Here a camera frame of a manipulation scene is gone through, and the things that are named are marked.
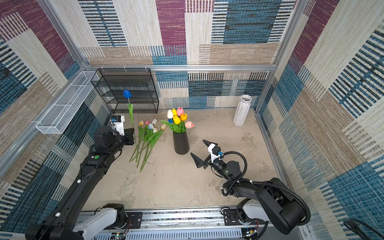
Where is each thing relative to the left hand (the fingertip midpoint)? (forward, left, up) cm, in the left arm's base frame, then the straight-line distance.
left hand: (134, 126), depth 76 cm
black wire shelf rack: (+41, +27, -3) cm, 50 cm away
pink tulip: (+4, -23, +6) cm, 24 cm away
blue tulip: (+2, -18, +1) cm, 18 cm away
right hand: (-9, -32, -6) cm, 34 cm away
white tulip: (+3, -18, +5) cm, 19 cm away
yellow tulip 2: (0, -22, +4) cm, 22 cm away
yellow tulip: (+5, -20, +5) cm, 21 cm away
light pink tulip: (-3, -28, +4) cm, 28 cm away
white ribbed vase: (+21, -62, -11) cm, 67 cm away
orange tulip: (+1, -25, +5) cm, 26 cm away
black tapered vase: (-1, -23, -15) cm, 27 cm away
